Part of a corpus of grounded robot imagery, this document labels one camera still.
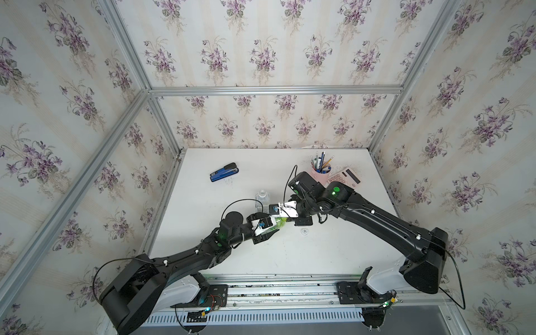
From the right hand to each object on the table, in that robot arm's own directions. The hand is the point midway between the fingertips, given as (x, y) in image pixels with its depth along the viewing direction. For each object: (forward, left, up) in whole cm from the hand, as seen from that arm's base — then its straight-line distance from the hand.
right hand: (291, 211), depth 74 cm
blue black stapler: (+32, +30, -16) cm, 47 cm away
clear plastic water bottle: (+7, +11, -4) cm, 13 cm away
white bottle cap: (0, -7, -18) cm, 19 cm away
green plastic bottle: (-1, +4, -6) cm, 7 cm away
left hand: (-2, +5, -5) cm, 8 cm away
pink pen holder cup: (+25, -17, -13) cm, 33 cm away
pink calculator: (+30, -31, -18) cm, 47 cm away
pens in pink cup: (+31, -16, -10) cm, 36 cm away
